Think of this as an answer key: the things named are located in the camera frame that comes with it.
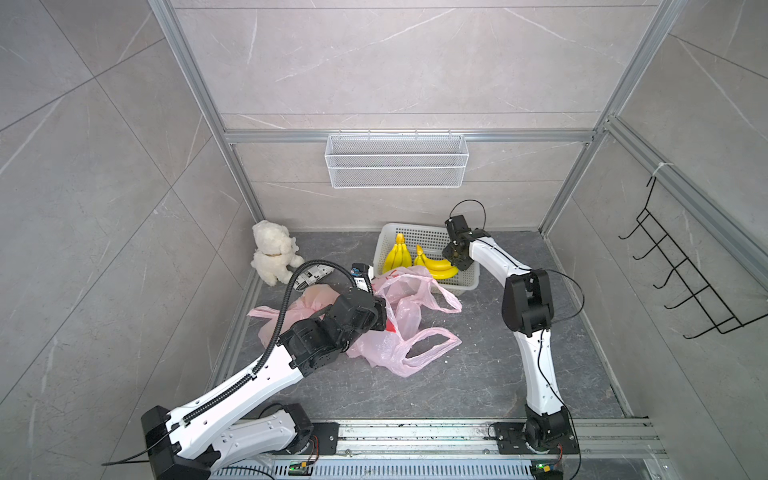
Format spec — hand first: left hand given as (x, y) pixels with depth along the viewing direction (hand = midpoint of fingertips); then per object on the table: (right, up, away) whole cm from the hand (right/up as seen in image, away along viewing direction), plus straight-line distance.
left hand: (384, 295), depth 70 cm
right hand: (+24, +9, +36) cm, 44 cm away
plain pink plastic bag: (+5, -12, 0) cm, 13 cm away
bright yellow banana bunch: (+19, +5, +31) cm, 36 cm away
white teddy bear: (-37, +9, +27) cm, 46 cm away
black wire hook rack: (+68, -4, -12) cm, 69 cm away
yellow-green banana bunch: (+5, +9, +34) cm, 35 cm away
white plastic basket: (+17, +16, +40) cm, 47 cm away
